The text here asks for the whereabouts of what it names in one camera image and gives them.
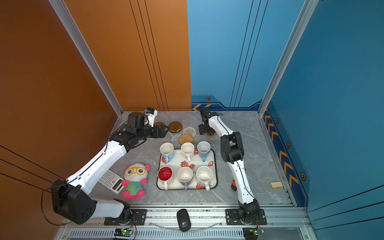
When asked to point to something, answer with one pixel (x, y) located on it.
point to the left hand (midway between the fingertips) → (163, 126)
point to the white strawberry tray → (178, 161)
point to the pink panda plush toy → (135, 176)
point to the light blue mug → (167, 149)
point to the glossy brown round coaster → (175, 127)
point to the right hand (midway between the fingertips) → (206, 131)
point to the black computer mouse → (183, 220)
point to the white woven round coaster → (190, 130)
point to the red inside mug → (165, 173)
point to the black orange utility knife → (233, 186)
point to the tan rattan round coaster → (185, 138)
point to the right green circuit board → (250, 233)
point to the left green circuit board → (123, 232)
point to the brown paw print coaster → (210, 136)
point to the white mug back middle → (187, 149)
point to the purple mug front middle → (185, 175)
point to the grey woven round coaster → (174, 140)
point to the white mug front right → (204, 174)
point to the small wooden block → (276, 184)
